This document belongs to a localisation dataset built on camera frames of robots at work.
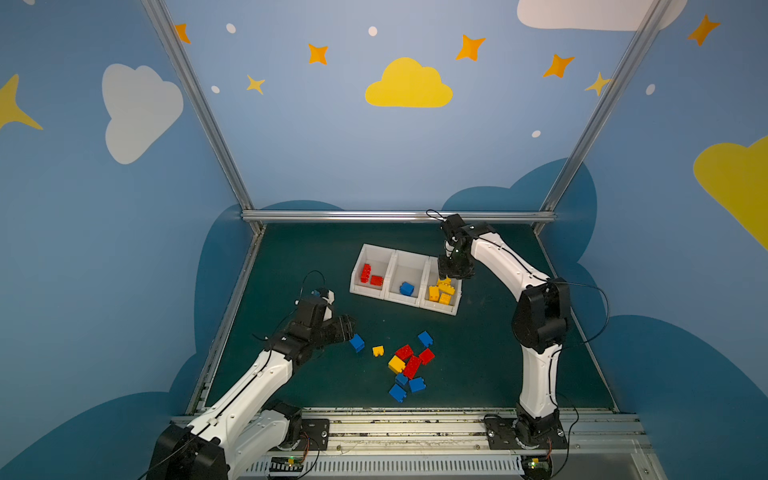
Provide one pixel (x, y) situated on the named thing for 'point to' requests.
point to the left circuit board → (286, 464)
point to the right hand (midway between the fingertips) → (451, 273)
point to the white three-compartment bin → (405, 278)
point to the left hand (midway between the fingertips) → (350, 320)
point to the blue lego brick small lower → (401, 380)
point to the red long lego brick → (412, 367)
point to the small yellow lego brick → (378, 350)
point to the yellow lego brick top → (445, 299)
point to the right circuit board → (536, 467)
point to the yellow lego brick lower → (396, 364)
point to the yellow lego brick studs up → (445, 286)
